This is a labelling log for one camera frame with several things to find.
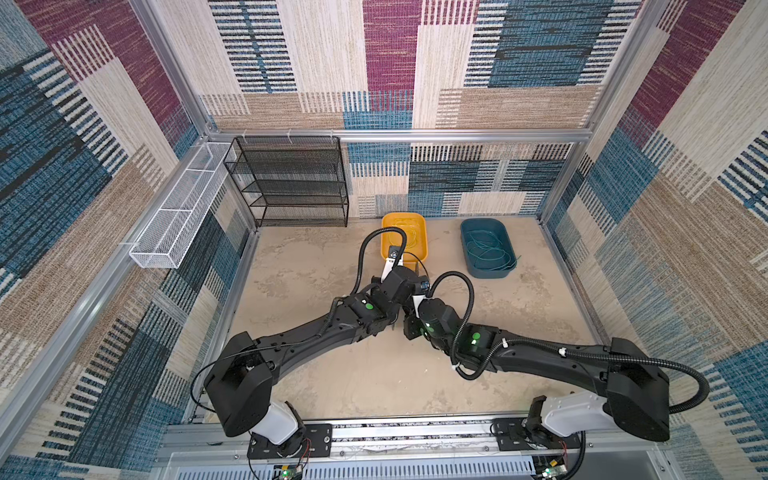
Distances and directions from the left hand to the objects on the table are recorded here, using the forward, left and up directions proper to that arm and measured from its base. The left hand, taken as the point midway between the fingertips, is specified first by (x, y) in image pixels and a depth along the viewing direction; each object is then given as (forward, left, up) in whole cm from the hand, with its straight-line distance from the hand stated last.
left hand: (400, 275), depth 82 cm
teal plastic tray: (+30, -38, -14) cm, 50 cm away
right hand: (-8, -1, -4) cm, 9 cm away
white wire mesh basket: (+12, +69, +1) cm, 70 cm away
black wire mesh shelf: (+44, +38, -2) cm, 58 cm away
